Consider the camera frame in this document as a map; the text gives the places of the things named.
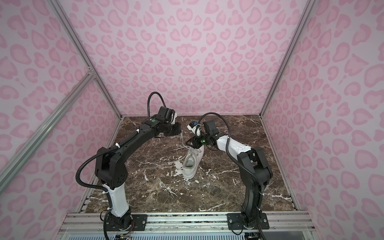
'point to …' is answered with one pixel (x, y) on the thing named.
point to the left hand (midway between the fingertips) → (183, 127)
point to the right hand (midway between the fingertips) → (189, 140)
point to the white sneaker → (191, 161)
